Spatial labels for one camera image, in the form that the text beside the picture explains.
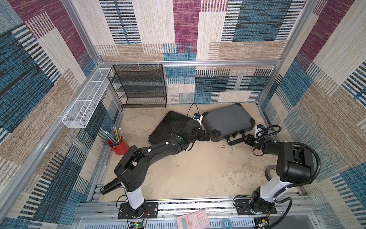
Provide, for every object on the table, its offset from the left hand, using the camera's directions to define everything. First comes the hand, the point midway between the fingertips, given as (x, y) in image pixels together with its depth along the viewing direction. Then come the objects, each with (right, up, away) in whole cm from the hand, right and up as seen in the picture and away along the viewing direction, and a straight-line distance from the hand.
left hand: (206, 130), depth 86 cm
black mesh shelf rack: (-47, +32, +23) cm, 61 cm away
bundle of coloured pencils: (-54, -5, +4) cm, 55 cm away
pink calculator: (-7, -42, -16) cm, 46 cm away
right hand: (+30, -8, +13) cm, 34 cm away
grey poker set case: (+16, +5, +14) cm, 22 cm away
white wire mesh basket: (-65, +11, -13) cm, 67 cm away
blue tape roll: (+8, -44, -16) cm, 47 cm away
